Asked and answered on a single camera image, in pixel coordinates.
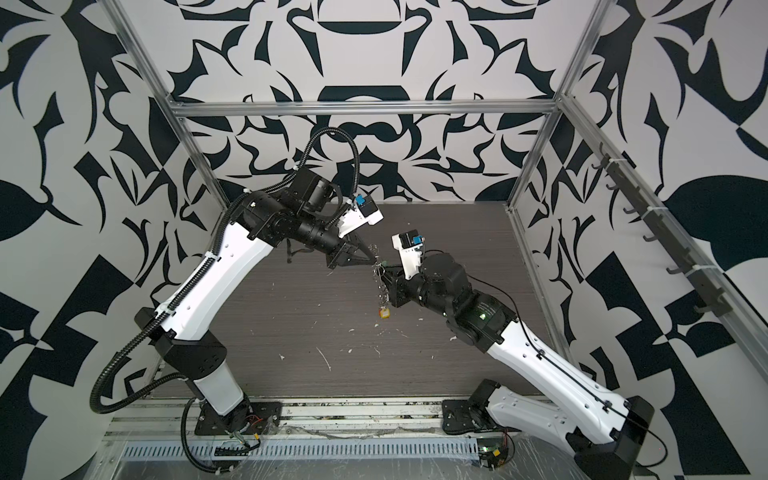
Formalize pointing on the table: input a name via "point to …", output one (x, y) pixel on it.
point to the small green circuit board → (492, 452)
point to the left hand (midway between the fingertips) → (375, 254)
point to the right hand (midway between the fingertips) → (380, 270)
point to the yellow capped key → (385, 313)
